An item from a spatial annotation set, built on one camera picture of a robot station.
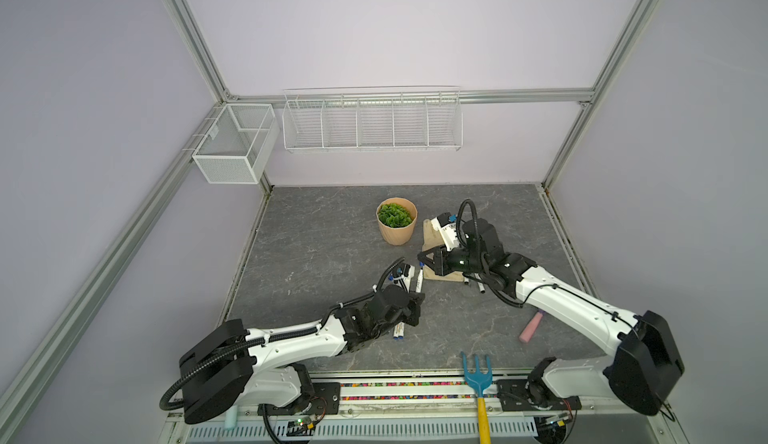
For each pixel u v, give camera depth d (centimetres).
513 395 71
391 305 59
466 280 69
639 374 40
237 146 102
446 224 71
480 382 75
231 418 70
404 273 69
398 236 96
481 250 60
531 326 83
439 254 68
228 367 41
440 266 68
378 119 99
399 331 84
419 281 77
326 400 73
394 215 96
